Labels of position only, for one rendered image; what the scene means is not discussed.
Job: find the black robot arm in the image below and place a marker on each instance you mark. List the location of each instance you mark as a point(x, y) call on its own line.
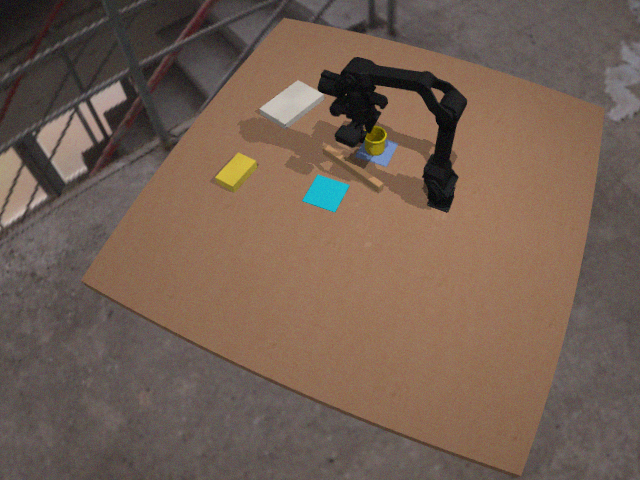
point(358, 80)

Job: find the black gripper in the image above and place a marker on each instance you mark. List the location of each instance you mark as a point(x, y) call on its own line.
point(351, 134)

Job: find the yellow rectangular block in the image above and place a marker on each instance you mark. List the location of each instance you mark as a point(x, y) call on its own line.
point(238, 169)

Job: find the tan rectangular bar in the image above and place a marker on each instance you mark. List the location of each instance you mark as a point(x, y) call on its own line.
point(353, 168)

